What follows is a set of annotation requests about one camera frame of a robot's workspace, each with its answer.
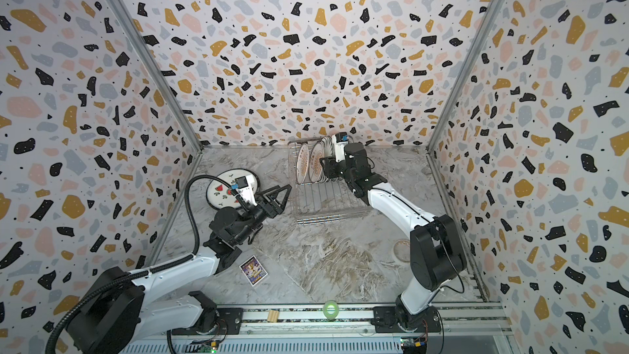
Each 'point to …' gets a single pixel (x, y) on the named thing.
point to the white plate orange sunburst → (302, 163)
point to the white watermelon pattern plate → (219, 193)
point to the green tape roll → (328, 315)
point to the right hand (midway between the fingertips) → (322, 153)
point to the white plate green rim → (322, 148)
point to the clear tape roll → (401, 250)
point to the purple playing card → (253, 270)
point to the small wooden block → (273, 315)
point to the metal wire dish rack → (319, 197)
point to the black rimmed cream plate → (219, 193)
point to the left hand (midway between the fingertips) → (284, 184)
